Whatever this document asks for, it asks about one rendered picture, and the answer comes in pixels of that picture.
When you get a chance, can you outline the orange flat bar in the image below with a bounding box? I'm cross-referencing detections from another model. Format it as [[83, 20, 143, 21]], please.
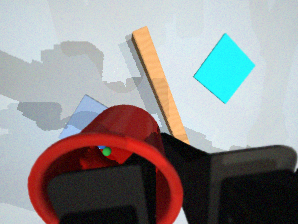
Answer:
[[131, 26, 190, 145]]

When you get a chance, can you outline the red cup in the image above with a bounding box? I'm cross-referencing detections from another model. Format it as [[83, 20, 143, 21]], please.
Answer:
[[27, 105, 183, 224]]

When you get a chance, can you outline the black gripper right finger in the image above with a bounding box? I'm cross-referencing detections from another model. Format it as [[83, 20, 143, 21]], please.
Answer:
[[161, 132, 297, 224]]

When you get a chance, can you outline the green marble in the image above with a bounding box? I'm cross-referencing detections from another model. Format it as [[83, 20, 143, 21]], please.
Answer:
[[102, 147, 112, 156]]

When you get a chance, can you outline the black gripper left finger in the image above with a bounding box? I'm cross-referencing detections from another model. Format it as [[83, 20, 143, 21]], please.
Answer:
[[47, 152, 156, 224]]

